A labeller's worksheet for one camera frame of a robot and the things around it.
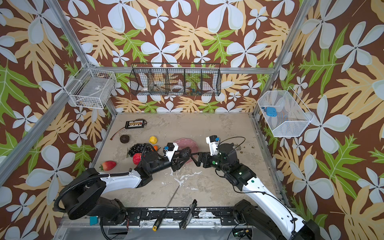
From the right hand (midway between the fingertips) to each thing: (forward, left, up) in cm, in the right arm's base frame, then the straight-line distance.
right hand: (194, 155), depth 72 cm
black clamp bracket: (-25, +5, -21) cm, 33 cm away
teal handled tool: (-24, +51, -22) cm, 60 cm away
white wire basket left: (+39, +60, +13) cm, 72 cm away
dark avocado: (+2, +4, -1) cm, 5 cm away
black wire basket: (+52, +15, +9) cm, 55 cm away
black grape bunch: (+16, +36, -18) cm, 43 cm away
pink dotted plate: (+23, +6, -23) cm, 33 cm away
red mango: (+4, +51, -18) cm, 54 cm away
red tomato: (+7, +34, -16) cm, 38 cm away
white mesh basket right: (+19, -53, +7) cm, 56 cm away
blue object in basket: (+27, -46, +3) cm, 53 cm away
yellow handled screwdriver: (-22, +17, -21) cm, 34 cm away
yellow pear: (+22, +28, -19) cm, 40 cm away
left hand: (+4, +4, -4) cm, 7 cm away
